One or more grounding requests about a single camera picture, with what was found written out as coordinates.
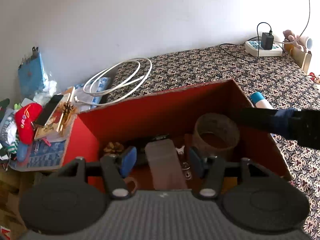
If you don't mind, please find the white blue patterned cup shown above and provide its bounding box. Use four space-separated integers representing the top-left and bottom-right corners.
192 113 240 159

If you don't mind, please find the stack of books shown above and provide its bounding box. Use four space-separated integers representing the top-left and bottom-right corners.
34 86 75 143

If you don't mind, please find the white power strip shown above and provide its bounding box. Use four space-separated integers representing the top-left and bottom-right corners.
245 40 283 57

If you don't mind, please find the red cardboard box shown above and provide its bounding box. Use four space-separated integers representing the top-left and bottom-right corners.
63 80 292 199

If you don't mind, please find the blue notebook by wall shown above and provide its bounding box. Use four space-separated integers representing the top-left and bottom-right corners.
18 47 46 99

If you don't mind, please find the black smartphone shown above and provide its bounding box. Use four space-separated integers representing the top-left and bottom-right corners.
35 94 63 127

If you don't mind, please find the blue capped white bottle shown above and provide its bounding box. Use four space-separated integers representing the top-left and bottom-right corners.
250 92 273 109

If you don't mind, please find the orange wooden gourd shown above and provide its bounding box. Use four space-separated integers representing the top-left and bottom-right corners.
124 177 138 195

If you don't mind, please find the white tube roll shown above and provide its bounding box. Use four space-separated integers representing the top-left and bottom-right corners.
298 36 313 50

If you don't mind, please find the black power adapter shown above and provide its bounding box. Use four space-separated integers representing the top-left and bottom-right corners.
260 31 274 50

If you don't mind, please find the white coiled cable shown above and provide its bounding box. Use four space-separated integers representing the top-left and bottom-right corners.
73 57 153 105

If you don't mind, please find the pink plush toy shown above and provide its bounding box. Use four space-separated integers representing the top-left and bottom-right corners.
283 30 304 51

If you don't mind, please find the white small box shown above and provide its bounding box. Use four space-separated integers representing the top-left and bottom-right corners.
145 139 188 190

